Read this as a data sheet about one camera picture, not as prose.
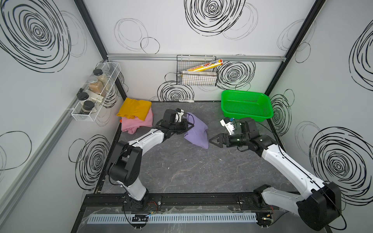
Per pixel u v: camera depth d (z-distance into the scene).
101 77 0.74
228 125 0.69
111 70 0.96
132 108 1.02
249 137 0.59
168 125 0.70
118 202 0.73
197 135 0.85
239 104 1.19
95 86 0.70
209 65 0.89
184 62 0.96
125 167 0.46
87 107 0.61
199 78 0.87
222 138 0.65
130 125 0.99
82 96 0.62
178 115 0.84
